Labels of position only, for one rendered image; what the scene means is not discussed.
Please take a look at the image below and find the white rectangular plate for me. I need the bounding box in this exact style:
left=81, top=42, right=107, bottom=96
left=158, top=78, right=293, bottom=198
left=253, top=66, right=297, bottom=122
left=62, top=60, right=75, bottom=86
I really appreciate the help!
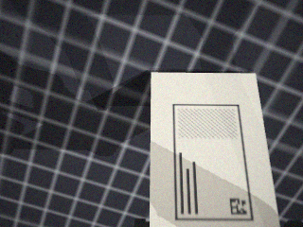
left=150, top=73, right=280, bottom=227

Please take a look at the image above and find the black work mat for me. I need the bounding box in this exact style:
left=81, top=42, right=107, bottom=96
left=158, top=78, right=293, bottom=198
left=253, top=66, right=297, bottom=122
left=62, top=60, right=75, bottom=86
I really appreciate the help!
left=0, top=0, right=303, bottom=227

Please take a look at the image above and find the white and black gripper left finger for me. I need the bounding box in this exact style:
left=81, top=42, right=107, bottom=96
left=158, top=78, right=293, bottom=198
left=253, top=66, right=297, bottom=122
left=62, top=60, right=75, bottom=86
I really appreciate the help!
left=134, top=218, right=150, bottom=227

